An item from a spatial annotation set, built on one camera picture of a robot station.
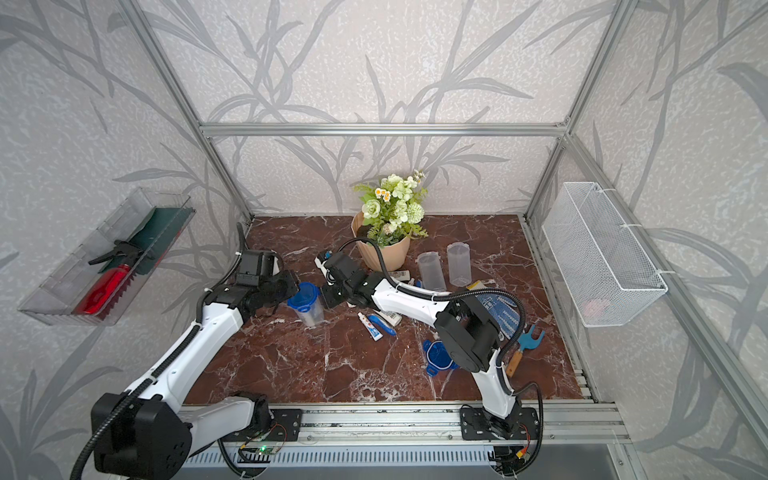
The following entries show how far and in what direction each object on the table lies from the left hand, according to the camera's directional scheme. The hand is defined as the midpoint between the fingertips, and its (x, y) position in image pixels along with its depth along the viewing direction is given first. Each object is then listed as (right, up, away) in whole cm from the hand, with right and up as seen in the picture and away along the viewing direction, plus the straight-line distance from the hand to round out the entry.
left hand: (300, 280), depth 83 cm
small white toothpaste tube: (+20, -17, +6) cm, 27 cm away
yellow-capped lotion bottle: (+25, -12, +8) cm, 29 cm away
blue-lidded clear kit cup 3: (+48, +3, +19) cm, 52 cm away
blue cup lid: (+39, -22, +2) cm, 45 cm away
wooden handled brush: (+64, -18, +2) cm, 67 cm away
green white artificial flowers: (+26, +19, +1) cm, 32 cm away
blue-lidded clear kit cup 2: (+39, +1, +16) cm, 42 cm away
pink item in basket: (+75, -5, -11) cm, 76 cm away
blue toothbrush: (+23, -15, +8) cm, 28 cm away
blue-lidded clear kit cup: (+2, -6, -2) cm, 7 cm away
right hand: (+5, -3, +2) cm, 6 cm away
